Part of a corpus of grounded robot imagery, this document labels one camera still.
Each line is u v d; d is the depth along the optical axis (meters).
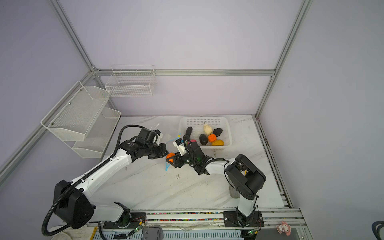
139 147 0.58
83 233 0.69
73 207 0.40
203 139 1.02
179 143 0.77
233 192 0.80
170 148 0.78
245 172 0.53
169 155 0.82
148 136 0.63
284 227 0.70
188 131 1.07
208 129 1.05
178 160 0.76
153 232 0.69
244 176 0.48
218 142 0.98
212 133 1.04
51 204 0.42
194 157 0.70
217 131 1.04
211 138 1.01
